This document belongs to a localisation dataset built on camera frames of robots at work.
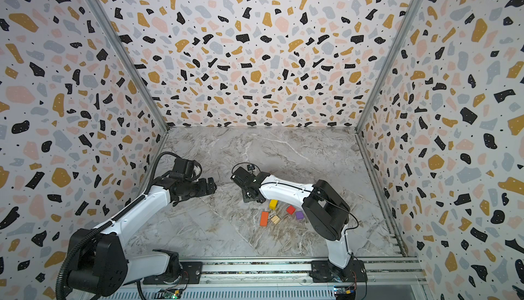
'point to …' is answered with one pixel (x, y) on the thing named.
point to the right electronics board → (344, 292)
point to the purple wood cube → (299, 215)
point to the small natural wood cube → (275, 219)
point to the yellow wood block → (273, 204)
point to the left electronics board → (170, 293)
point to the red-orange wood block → (264, 219)
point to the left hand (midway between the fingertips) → (207, 186)
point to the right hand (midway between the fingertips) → (248, 190)
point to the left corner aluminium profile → (144, 84)
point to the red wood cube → (290, 209)
